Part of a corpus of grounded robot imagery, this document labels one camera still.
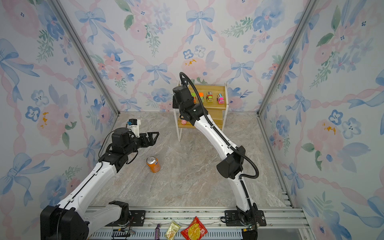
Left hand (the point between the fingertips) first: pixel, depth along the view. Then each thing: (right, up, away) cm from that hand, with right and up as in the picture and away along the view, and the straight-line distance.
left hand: (152, 132), depth 79 cm
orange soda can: (-1, -17, +3) cm, 17 cm away
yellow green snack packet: (+12, -46, -9) cm, 48 cm away
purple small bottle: (+5, -47, -9) cm, 48 cm away
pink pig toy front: (+16, +6, +12) cm, 20 cm away
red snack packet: (+23, -46, -9) cm, 52 cm away
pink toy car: (+36, +18, -1) cm, 40 cm away
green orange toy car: (+26, +19, +1) cm, 32 cm away
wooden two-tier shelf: (+33, +17, +3) cm, 38 cm away
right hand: (+15, +20, +1) cm, 25 cm away
